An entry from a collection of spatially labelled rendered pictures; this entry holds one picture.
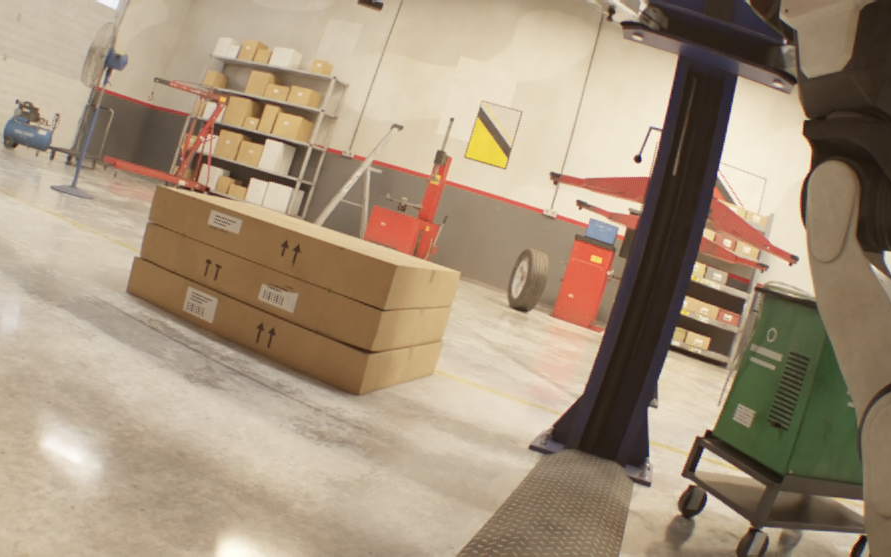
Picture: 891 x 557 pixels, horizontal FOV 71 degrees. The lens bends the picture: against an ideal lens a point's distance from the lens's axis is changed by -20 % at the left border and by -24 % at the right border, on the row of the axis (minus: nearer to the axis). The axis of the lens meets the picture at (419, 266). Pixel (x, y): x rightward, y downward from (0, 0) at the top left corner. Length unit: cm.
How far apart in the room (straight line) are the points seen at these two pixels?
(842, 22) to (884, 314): 42
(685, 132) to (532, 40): 823
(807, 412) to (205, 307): 211
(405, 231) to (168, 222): 638
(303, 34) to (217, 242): 943
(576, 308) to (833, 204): 798
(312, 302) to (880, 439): 212
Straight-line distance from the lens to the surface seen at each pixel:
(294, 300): 270
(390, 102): 1118
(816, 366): 203
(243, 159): 1149
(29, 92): 1136
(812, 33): 115
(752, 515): 205
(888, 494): 93
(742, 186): 1033
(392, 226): 923
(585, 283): 892
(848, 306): 101
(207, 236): 289
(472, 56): 1100
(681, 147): 276
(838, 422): 215
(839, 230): 102
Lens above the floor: 62
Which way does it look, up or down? 3 degrees down
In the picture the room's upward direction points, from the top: 17 degrees clockwise
